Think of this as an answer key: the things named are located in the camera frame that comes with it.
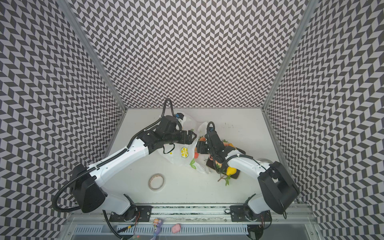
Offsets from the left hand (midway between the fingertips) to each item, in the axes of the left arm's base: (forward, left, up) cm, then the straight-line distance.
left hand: (190, 135), depth 77 cm
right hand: (-1, -6, -13) cm, 14 cm away
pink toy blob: (-38, +6, -19) cm, 43 cm away
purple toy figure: (-36, +15, -17) cm, 43 cm away
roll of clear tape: (-17, +20, -21) cm, 33 cm away
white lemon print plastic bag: (-5, +2, -11) cm, 12 cm away
